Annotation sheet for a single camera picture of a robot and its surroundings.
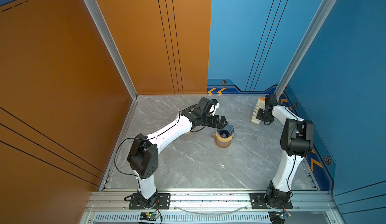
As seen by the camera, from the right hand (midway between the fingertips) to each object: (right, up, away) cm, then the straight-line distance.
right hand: (260, 117), depth 102 cm
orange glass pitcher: (-29, -14, -13) cm, 35 cm away
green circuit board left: (-67, -46, -31) cm, 87 cm away
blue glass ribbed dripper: (-27, -8, -15) cm, 31 cm away
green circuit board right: (-5, -45, -32) cm, 56 cm away
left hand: (-30, -1, -20) cm, 36 cm away
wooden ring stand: (-29, -12, -17) cm, 36 cm away
